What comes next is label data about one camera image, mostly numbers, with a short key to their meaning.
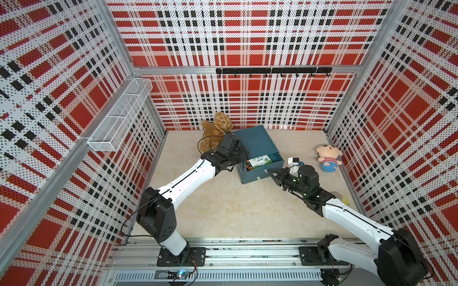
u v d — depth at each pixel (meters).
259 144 0.85
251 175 0.78
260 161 0.86
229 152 0.63
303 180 0.62
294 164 0.76
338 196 0.86
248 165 0.85
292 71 0.91
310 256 0.73
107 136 0.69
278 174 0.72
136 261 0.73
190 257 0.73
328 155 1.01
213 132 1.09
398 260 0.39
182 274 0.69
